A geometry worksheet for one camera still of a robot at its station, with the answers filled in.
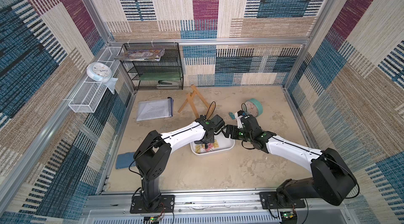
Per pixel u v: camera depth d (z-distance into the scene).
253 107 0.99
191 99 0.87
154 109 1.08
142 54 0.87
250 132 0.67
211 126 0.70
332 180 0.42
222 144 0.92
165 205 0.73
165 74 1.12
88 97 0.91
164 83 1.11
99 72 0.75
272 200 0.74
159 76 1.09
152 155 0.47
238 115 0.80
